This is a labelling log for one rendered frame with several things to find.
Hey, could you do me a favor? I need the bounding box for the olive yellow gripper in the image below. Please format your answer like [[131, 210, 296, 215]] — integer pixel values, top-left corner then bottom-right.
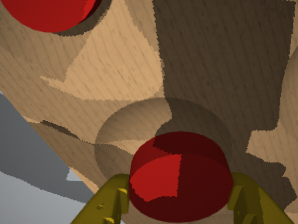
[[70, 172, 294, 224]]

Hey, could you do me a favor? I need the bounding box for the red disc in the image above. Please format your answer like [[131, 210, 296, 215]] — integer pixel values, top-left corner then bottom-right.
[[0, 0, 102, 33], [128, 131, 234, 223]]

